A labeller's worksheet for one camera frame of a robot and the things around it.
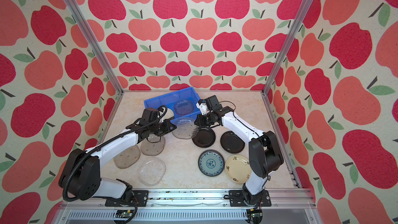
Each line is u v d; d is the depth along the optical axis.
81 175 0.43
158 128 0.73
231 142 0.93
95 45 0.93
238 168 0.84
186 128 0.88
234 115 0.59
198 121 0.76
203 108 0.81
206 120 0.75
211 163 0.86
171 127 0.84
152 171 0.82
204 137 0.94
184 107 1.11
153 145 0.93
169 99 1.09
